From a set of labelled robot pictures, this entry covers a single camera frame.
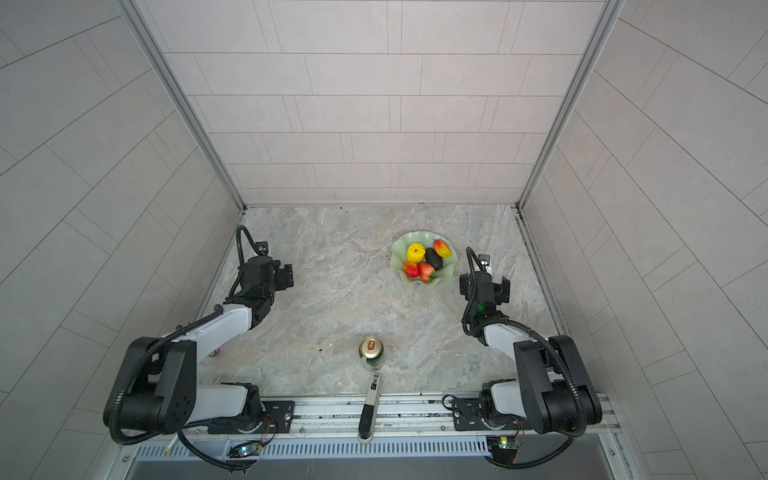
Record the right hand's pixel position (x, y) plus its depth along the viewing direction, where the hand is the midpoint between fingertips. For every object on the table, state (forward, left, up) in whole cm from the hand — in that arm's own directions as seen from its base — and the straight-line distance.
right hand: (484, 273), depth 91 cm
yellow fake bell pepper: (+9, +21, +1) cm, 23 cm away
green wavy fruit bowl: (+10, +26, -2) cm, 28 cm away
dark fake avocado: (+7, +14, -1) cm, 16 cm away
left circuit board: (-40, +63, -2) cm, 74 cm away
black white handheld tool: (-38, +36, -1) cm, 52 cm away
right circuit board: (-43, +5, -7) cm, 44 cm away
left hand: (+6, +63, +5) cm, 64 cm away
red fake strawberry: (+3, +22, 0) cm, 23 cm away
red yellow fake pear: (+3, +18, -1) cm, 18 cm away
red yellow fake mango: (+10, +12, +2) cm, 16 cm away
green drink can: (-22, +34, +4) cm, 41 cm away
